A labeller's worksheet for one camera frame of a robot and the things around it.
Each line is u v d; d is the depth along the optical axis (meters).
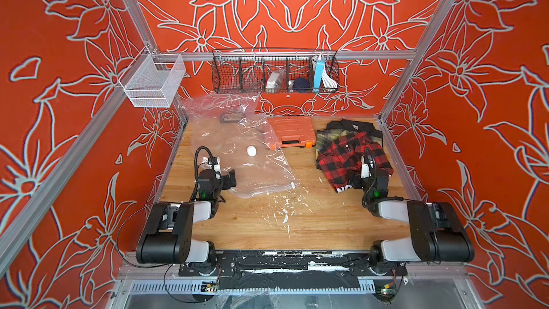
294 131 1.08
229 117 1.18
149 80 0.92
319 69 0.85
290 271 0.73
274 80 0.92
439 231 0.49
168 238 0.44
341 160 0.95
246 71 1.01
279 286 0.70
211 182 0.73
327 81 0.92
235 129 1.00
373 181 0.70
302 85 0.96
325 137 1.03
